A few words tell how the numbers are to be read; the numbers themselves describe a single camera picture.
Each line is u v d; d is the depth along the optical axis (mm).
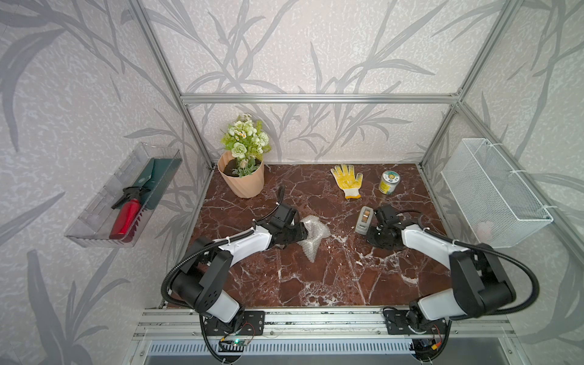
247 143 921
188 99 935
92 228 586
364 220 959
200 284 437
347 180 1129
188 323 751
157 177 717
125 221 576
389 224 707
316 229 874
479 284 435
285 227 724
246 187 983
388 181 1040
